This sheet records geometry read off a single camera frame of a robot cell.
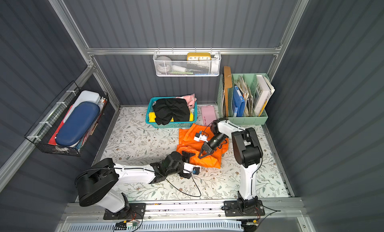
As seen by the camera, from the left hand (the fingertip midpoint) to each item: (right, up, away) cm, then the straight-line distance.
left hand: (194, 160), depth 83 cm
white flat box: (-58, +35, -6) cm, 68 cm away
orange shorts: (-5, +8, +14) cm, 16 cm away
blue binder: (+29, +34, +13) cm, 47 cm away
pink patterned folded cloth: (-3, +37, +22) cm, 43 cm away
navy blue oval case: (-53, +21, -16) cm, 59 cm away
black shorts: (-19, +30, +13) cm, 38 cm away
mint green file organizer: (+34, +34, +15) cm, 50 cm away
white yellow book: (+44, +41, +11) cm, 61 cm away
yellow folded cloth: (-29, +25, +18) cm, 42 cm away
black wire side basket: (-63, +15, -21) cm, 68 cm away
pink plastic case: (+11, +27, +30) cm, 41 cm away
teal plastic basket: (-13, +20, +19) cm, 31 cm away
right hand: (+6, +2, +2) cm, 7 cm away
